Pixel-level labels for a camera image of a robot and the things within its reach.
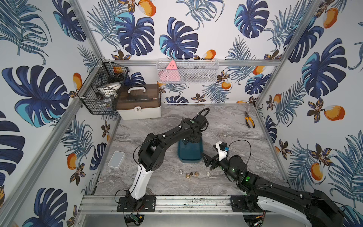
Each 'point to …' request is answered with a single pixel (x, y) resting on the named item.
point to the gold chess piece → (187, 176)
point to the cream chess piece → (208, 173)
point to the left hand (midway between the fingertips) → (194, 137)
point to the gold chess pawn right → (196, 174)
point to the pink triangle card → (171, 73)
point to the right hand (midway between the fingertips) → (208, 148)
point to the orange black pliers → (248, 118)
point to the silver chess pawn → (180, 171)
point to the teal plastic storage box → (190, 152)
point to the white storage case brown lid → (139, 101)
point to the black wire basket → (99, 91)
